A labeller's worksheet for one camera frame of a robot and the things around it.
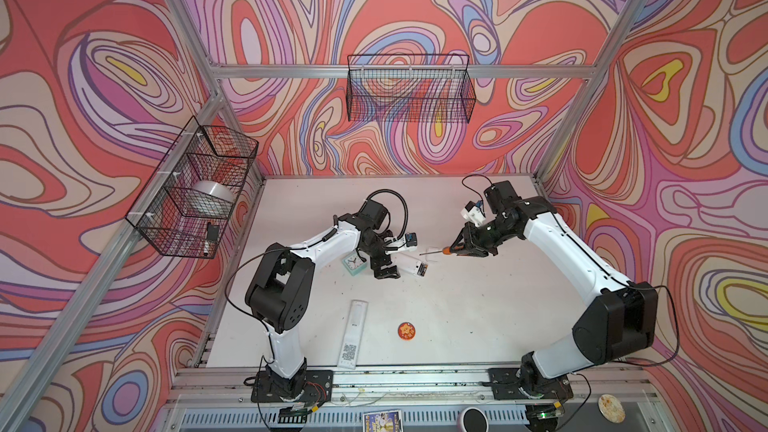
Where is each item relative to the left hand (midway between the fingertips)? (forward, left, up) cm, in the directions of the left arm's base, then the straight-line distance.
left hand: (397, 256), depth 91 cm
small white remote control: (-1, -5, -4) cm, 6 cm away
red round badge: (-20, -2, -6) cm, 21 cm away
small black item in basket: (-4, +47, +19) cm, 51 cm away
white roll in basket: (+1, +45, +27) cm, 53 cm away
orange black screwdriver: (-4, -13, +11) cm, 17 cm away
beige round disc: (-38, -50, -6) cm, 63 cm away
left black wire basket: (0, +52, +24) cm, 58 cm away
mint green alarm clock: (0, +14, -4) cm, 14 cm away
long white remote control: (-21, +13, -6) cm, 25 cm away
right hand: (-7, -16, +11) cm, 20 cm away
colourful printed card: (-41, +4, -4) cm, 41 cm away
